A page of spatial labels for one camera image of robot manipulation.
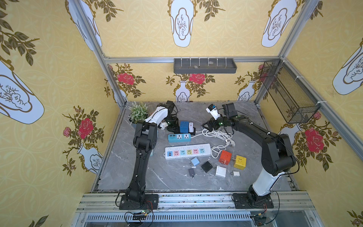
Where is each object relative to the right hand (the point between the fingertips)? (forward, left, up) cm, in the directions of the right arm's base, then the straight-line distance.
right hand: (204, 122), depth 92 cm
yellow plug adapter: (-22, -21, -7) cm, 32 cm away
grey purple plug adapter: (-28, +7, -12) cm, 31 cm away
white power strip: (-16, +9, -10) cm, 21 cm away
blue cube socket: (-1, +13, -4) cm, 14 cm away
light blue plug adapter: (-21, +5, -12) cm, 25 cm away
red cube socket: (-20, -13, -8) cm, 25 cm away
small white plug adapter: (-27, -19, -11) cm, 35 cm away
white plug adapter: (-27, -10, -10) cm, 30 cm away
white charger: (-1, +8, -6) cm, 10 cm away
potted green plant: (+3, +43, +5) cm, 43 cm away
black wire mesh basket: (0, -46, +20) cm, 50 cm away
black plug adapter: (-25, -2, -11) cm, 27 cm away
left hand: (+4, +17, -11) cm, 20 cm away
